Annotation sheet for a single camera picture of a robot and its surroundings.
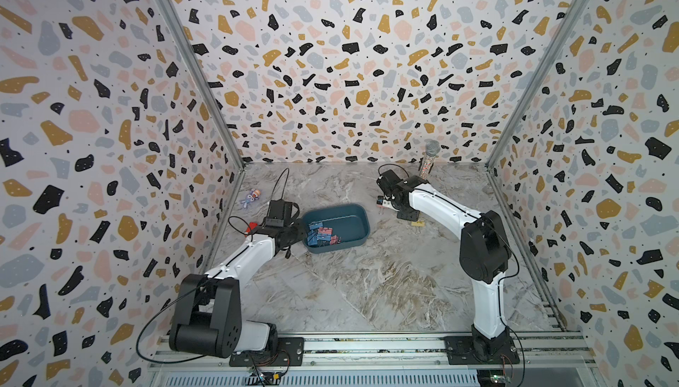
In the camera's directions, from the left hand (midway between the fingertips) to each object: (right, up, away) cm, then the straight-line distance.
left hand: (304, 228), depth 91 cm
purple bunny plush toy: (-24, +11, +16) cm, 30 cm away
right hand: (+39, +8, +4) cm, 40 cm away
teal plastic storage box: (+16, 0, +13) cm, 21 cm away
